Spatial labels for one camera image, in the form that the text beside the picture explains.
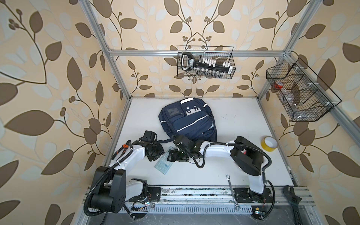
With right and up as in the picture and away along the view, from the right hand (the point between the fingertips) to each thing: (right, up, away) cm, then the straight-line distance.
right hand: (171, 159), depth 85 cm
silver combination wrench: (+36, -19, -14) cm, 43 cm away
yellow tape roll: (+60, +7, +4) cm, 61 cm away
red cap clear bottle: (+64, +45, -5) cm, 78 cm away
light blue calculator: (-4, -3, -1) cm, 5 cm away
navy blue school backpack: (+12, +25, +13) cm, 31 cm away
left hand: (-6, +4, +2) cm, 8 cm away
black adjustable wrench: (+65, -17, -13) cm, 69 cm away
